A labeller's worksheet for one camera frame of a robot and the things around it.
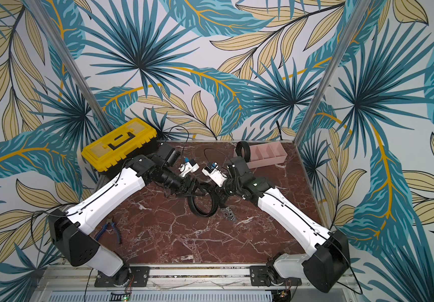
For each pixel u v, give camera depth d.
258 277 0.73
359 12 0.69
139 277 0.74
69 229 0.41
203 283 0.73
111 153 0.91
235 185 0.57
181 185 0.63
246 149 0.98
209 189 0.73
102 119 1.07
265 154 1.12
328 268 0.39
